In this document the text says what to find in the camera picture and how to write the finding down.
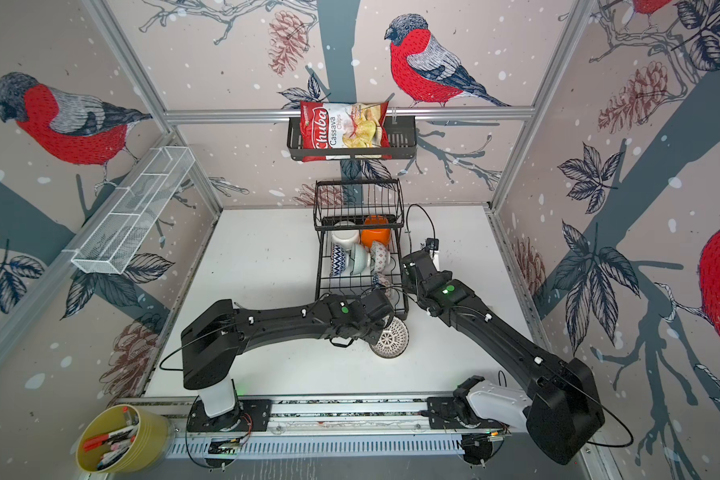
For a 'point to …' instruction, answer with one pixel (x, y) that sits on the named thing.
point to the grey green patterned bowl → (381, 256)
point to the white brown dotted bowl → (393, 340)
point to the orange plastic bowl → (375, 228)
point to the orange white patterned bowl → (338, 260)
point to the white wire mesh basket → (113, 244)
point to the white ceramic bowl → (345, 234)
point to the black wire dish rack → (360, 239)
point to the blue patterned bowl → (375, 282)
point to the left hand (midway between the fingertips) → (377, 331)
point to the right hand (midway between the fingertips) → (418, 277)
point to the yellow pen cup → (122, 438)
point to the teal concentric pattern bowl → (360, 259)
